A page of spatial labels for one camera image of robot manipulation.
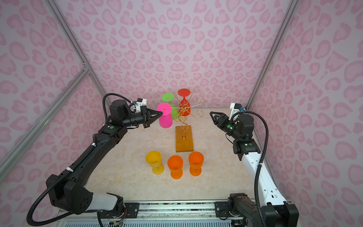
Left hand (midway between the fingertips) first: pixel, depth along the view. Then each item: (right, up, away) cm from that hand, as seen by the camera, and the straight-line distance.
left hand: (162, 111), depth 67 cm
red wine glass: (+10, +4, +11) cm, 16 cm away
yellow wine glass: (-7, -26, +14) cm, 31 cm away
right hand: (+24, -1, +3) cm, 24 cm away
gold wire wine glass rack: (+10, -14, +30) cm, 35 cm away
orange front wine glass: (+17, -26, +10) cm, 32 cm away
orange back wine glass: (+5, -28, +9) cm, 30 cm away
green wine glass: (+1, +9, +15) cm, 17 cm away
